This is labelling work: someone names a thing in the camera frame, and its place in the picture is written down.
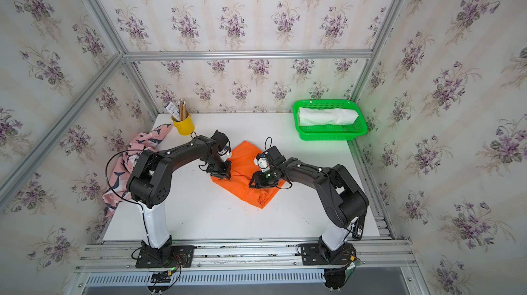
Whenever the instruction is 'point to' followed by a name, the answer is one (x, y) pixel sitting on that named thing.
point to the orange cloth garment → (242, 169)
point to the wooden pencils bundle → (182, 112)
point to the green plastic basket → (348, 132)
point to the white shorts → (331, 116)
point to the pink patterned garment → (118, 190)
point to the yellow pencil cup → (185, 127)
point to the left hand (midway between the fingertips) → (228, 177)
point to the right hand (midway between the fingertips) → (256, 185)
